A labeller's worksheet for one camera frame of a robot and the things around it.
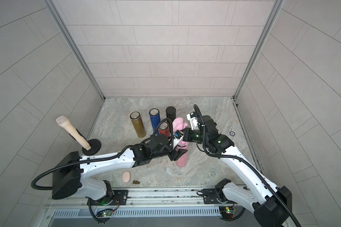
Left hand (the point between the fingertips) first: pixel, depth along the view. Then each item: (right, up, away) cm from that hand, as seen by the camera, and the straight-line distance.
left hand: (186, 147), depth 73 cm
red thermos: (-12, +9, +4) cm, 16 cm away
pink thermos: (-2, -10, +7) cm, 13 cm away
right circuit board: (+22, -29, -6) cm, 37 cm away
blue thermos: (-18, +15, +9) cm, 25 cm away
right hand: (-5, +7, -3) cm, 9 cm away
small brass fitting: (-27, -19, +2) cm, 33 cm away
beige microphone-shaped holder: (-52, -1, +4) cm, 53 cm away
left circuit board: (-37, -28, -9) cm, 48 cm away
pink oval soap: (-32, -17, +2) cm, 37 cm away
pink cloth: (-4, +12, -3) cm, 13 cm away
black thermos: (-8, +18, +8) cm, 21 cm away
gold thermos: (-28, +15, +5) cm, 32 cm away
